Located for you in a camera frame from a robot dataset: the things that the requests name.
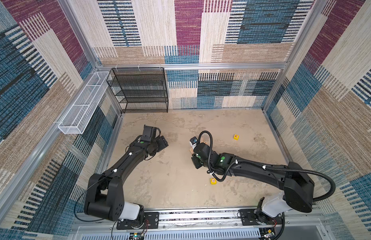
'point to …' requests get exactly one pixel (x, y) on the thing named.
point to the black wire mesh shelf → (140, 90)
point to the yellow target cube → (213, 181)
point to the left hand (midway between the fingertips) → (164, 142)
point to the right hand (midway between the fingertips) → (196, 155)
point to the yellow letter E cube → (236, 137)
